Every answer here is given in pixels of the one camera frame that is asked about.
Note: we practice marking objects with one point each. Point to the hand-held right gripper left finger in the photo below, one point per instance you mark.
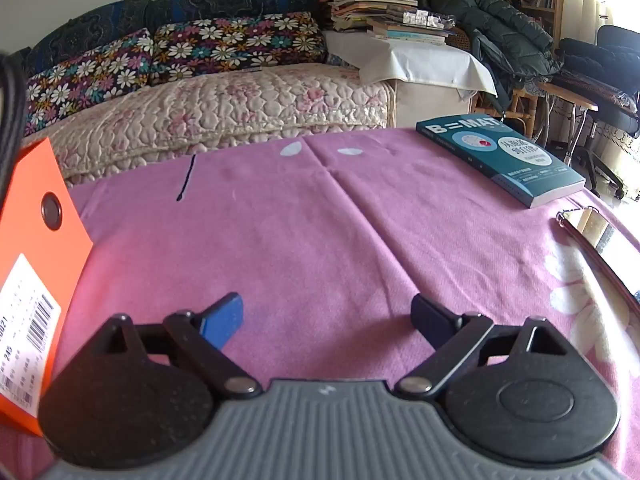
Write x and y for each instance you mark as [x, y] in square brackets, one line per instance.
[227, 317]

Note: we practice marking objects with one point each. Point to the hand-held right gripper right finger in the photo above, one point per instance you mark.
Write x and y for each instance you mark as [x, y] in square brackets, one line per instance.
[430, 320]

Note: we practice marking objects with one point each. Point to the orange cardboard box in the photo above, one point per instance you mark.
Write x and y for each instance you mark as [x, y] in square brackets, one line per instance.
[35, 210]

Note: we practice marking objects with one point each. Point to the pink flower print cloth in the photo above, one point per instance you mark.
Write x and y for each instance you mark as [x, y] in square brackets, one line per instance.
[325, 240]

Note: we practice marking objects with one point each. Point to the teal book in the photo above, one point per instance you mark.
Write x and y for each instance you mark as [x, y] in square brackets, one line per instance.
[500, 160]

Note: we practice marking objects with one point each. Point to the white cabinet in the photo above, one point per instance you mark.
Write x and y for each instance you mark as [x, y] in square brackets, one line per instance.
[430, 107]

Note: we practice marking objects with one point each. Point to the white cloth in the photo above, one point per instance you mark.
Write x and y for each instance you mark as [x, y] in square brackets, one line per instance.
[415, 60]

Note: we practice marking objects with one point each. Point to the small wooden side table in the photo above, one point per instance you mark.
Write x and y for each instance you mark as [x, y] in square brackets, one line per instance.
[570, 97]

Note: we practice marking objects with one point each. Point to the daisy print pillow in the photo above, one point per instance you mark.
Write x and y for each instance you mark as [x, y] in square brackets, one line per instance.
[85, 80]
[235, 45]

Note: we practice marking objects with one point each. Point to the dark green puffer jacket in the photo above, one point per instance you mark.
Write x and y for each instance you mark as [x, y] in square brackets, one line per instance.
[505, 35]

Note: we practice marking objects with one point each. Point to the black office chair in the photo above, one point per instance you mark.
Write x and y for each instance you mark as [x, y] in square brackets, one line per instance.
[600, 75]

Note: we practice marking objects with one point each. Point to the silver foil packets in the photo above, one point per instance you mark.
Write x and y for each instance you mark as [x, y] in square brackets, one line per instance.
[425, 17]

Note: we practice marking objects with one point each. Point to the stack of books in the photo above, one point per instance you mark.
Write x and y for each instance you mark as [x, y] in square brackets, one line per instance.
[370, 12]

